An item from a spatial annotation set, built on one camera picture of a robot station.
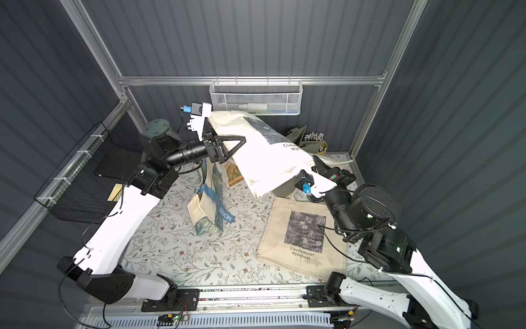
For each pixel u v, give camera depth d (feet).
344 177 1.35
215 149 1.54
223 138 1.75
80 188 2.29
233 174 3.42
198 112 1.56
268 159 1.61
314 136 3.42
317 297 2.41
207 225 2.90
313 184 1.25
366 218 1.07
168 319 2.31
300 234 2.91
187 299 2.45
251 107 2.86
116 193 2.11
